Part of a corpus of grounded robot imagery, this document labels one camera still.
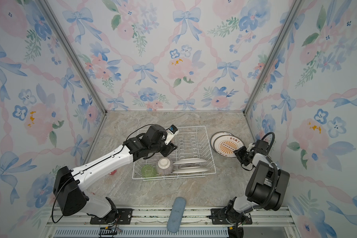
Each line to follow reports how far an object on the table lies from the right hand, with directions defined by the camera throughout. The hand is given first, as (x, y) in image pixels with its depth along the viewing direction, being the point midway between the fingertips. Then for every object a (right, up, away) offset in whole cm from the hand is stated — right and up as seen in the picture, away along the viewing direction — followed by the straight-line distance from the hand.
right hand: (235, 151), depth 93 cm
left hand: (-38, +7, -15) cm, 42 cm away
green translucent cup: (-52, -8, -14) cm, 54 cm away
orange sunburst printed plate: (-5, +3, +5) cm, 8 cm away
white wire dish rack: (-26, +4, +13) cm, 30 cm away
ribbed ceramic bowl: (-44, -7, -8) cm, 45 cm away
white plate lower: (-30, -6, -18) cm, 35 cm away
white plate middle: (-30, -3, -13) cm, 32 cm away
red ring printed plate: (-9, +10, +11) cm, 18 cm away
